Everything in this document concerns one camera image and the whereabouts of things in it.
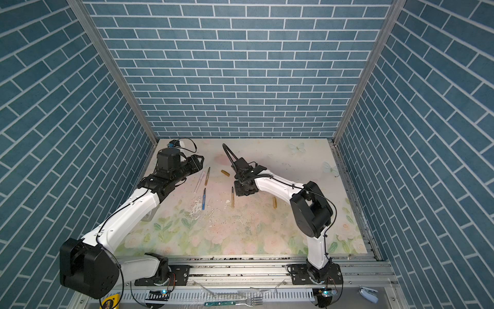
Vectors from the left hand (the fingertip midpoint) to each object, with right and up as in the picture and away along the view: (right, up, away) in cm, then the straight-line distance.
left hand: (202, 158), depth 81 cm
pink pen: (-7, -12, +21) cm, 25 cm away
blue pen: (-3, -21, +13) cm, 25 cm away
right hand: (+15, -15, +10) cm, 23 cm away
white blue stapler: (+65, -50, -12) cm, 82 cm away
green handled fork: (+22, -52, -13) cm, 57 cm away
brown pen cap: (+6, -8, +25) cm, 27 cm away
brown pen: (-4, -10, +24) cm, 26 cm away
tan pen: (+11, -21, +15) cm, 28 cm away
